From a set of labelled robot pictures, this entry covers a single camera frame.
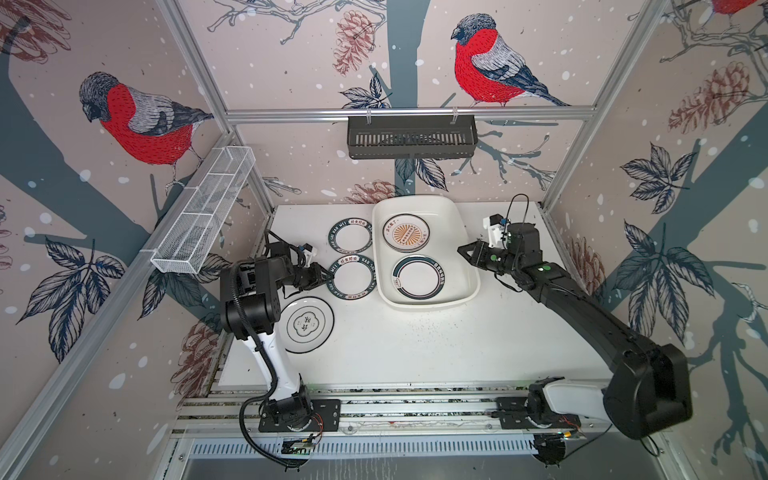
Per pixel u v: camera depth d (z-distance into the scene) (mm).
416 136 1058
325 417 731
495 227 745
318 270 941
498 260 697
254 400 636
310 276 897
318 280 898
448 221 1139
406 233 1102
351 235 1134
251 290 576
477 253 714
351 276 1007
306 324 898
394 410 757
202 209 784
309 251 959
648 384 404
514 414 729
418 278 982
